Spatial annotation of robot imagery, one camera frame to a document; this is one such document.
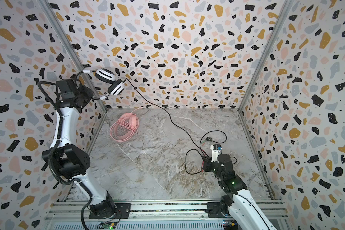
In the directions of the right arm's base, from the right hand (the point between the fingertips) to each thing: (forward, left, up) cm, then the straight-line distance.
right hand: (201, 155), depth 80 cm
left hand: (+28, +62, +25) cm, 72 cm away
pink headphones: (+28, +55, -13) cm, 63 cm away
